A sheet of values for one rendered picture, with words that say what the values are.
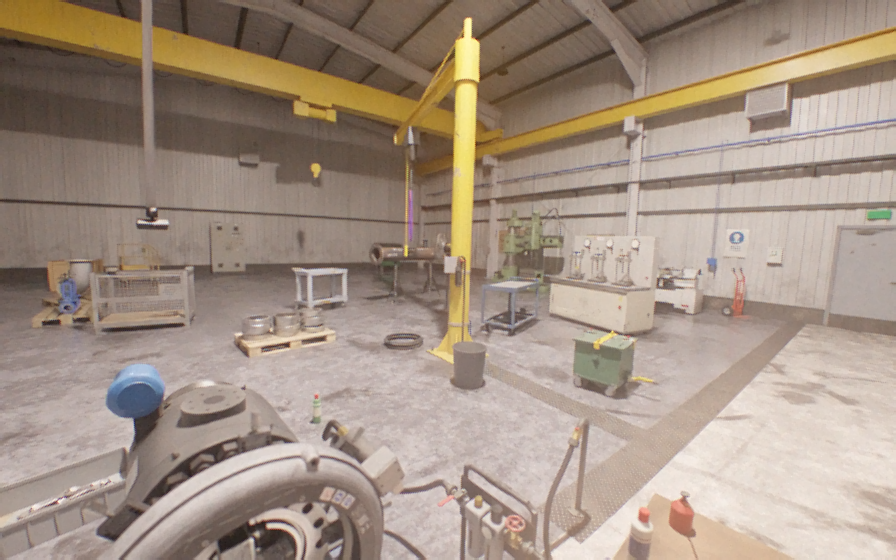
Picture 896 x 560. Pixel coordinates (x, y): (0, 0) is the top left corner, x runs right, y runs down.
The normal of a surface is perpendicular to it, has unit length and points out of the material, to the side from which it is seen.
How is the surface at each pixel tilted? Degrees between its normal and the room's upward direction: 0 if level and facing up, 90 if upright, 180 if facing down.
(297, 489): 90
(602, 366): 90
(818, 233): 90
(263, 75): 90
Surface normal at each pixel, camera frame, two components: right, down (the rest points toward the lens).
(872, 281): -0.80, 0.04
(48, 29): 0.59, 0.11
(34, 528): 0.81, 0.09
